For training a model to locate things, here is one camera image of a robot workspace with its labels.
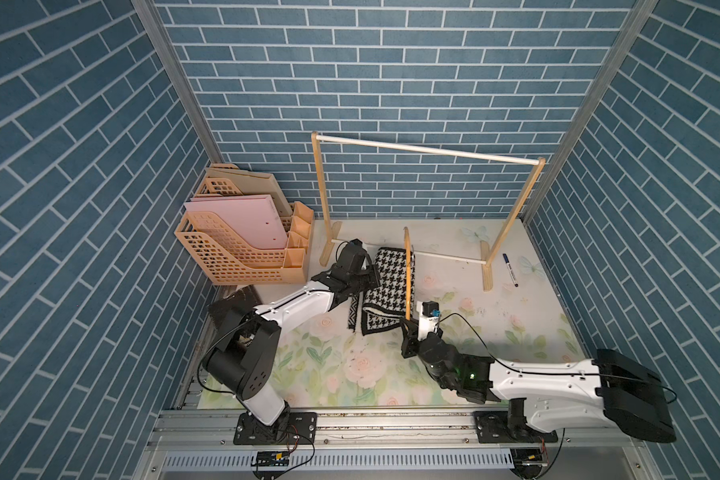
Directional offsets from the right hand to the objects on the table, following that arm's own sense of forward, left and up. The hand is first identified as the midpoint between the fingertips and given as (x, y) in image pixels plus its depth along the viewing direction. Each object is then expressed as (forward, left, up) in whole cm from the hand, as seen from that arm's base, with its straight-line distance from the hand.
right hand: (402, 322), depth 78 cm
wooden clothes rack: (+32, -30, -9) cm, 45 cm away
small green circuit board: (-30, +30, -16) cm, 45 cm away
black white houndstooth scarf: (+5, +5, -1) cm, 7 cm away
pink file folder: (+25, +46, +10) cm, 53 cm away
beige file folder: (+38, +51, +13) cm, 65 cm away
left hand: (+15, +5, -1) cm, 16 cm away
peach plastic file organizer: (+16, +54, +3) cm, 56 cm away
